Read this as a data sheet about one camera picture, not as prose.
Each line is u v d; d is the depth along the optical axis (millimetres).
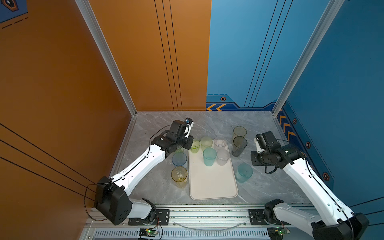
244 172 830
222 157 931
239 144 862
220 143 966
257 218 725
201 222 726
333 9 698
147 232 708
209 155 908
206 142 940
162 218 740
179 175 782
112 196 392
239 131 929
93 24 744
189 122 708
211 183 828
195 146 991
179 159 808
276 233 704
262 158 621
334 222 371
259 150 661
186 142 701
